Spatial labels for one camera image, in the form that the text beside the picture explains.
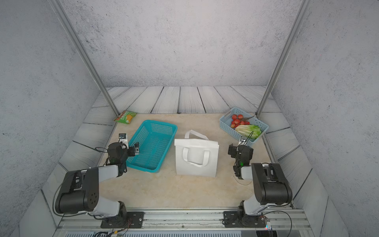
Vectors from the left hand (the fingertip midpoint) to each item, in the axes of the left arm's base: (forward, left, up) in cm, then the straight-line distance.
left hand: (133, 142), depth 93 cm
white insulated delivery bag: (-15, -39, +9) cm, 43 cm away
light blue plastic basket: (+23, -63, -6) cm, 67 cm away
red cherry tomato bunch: (+21, -72, -4) cm, 75 cm away
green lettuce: (+10, -74, -2) cm, 75 cm away
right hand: (-2, -68, -1) cm, 68 cm away
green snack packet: (+27, +14, -5) cm, 31 cm away
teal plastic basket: (+8, -11, -7) cm, 15 cm away
